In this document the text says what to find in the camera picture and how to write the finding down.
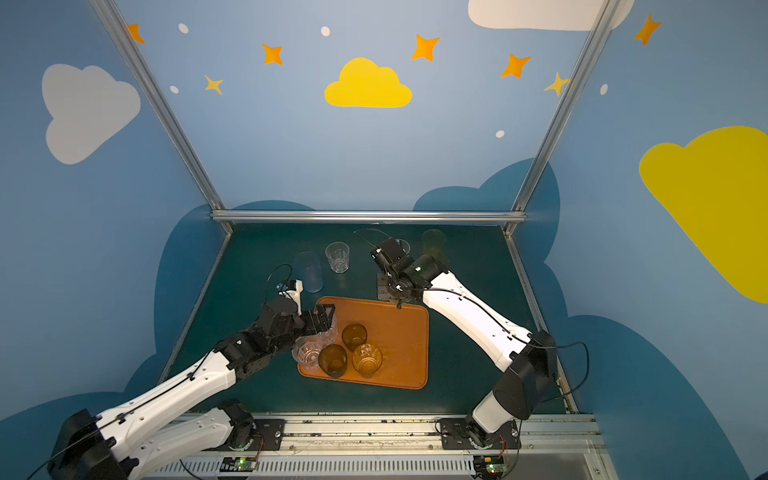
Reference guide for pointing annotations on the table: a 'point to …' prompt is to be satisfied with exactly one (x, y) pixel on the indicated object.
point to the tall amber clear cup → (367, 359)
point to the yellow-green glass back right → (434, 244)
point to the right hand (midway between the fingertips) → (390, 284)
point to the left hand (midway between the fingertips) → (326, 310)
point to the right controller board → (488, 467)
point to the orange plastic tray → (400, 331)
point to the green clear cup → (384, 291)
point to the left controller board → (234, 464)
